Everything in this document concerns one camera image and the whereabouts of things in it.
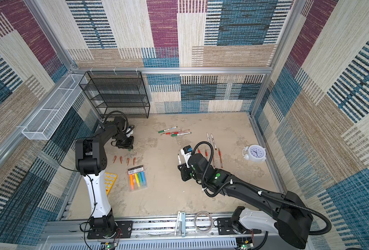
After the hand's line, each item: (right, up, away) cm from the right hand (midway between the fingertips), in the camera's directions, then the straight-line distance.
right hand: (180, 169), depth 78 cm
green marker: (0, +5, -2) cm, 5 cm away
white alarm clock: (+45, +5, +19) cm, 49 cm away
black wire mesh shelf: (-44, +46, +30) cm, 70 cm away
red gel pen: (-6, +17, +32) cm, 37 cm away
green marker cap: (-33, +7, +22) cm, 41 cm away
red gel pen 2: (+24, +4, +21) cm, 33 cm away
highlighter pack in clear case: (-25, -8, +11) cm, 28 cm away
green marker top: (-10, +20, +33) cm, 40 cm away
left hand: (-32, +9, +24) cm, 42 cm away
